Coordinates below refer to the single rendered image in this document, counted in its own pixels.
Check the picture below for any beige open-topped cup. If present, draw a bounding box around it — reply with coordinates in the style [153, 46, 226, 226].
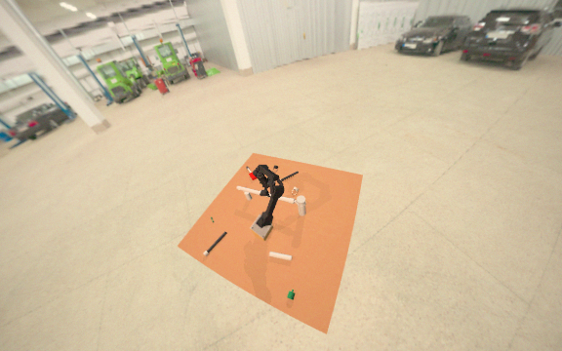
[289, 198, 306, 208]

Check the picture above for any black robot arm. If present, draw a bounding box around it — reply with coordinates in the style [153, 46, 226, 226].
[253, 165, 285, 228]

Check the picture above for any white fence top rail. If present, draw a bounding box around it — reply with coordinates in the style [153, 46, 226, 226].
[237, 186, 290, 203]

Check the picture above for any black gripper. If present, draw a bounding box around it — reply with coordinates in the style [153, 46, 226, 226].
[260, 177, 270, 197]

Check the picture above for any white cylindrical tube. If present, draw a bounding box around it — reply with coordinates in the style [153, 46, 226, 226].
[269, 252, 293, 260]

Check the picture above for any small green block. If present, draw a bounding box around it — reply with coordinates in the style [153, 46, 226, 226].
[287, 289, 296, 300]

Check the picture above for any grey cylinder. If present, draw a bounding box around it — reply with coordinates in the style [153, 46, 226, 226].
[297, 195, 306, 216]

